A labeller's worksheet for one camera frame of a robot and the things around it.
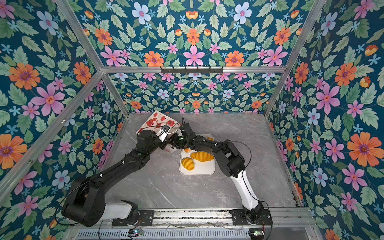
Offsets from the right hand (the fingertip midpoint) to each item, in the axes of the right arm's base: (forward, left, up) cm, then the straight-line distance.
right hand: (167, 140), depth 92 cm
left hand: (0, -3, +12) cm, 12 cm away
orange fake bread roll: (-9, -22, -5) cm, 24 cm away
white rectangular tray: (-14, -21, -10) cm, 28 cm away
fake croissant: (-3, -12, -7) cm, 14 cm away
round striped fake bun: (-13, -13, -6) cm, 19 cm away
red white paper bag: (+11, +7, +5) cm, 14 cm away
